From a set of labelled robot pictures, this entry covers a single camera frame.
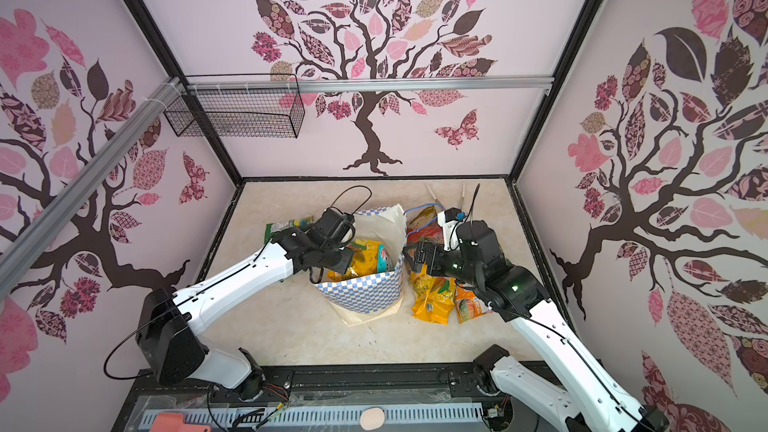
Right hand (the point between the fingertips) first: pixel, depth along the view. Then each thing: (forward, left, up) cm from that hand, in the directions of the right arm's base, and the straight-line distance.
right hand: (418, 248), depth 68 cm
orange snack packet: (-5, -16, -24) cm, 29 cm away
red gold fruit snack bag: (+24, -5, -23) cm, 33 cm away
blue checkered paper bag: (-7, +12, -11) cm, 18 cm away
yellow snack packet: (-3, -6, -22) cm, 23 cm away
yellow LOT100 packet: (+5, +14, -14) cm, 21 cm away
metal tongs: (+43, -23, -24) cm, 54 cm away
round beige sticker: (-30, +11, -26) cm, 41 cm away
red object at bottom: (-30, +59, -27) cm, 72 cm away
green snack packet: (+24, +48, -25) cm, 60 cm away
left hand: (+5, +20, -13) cm, 24 cm away
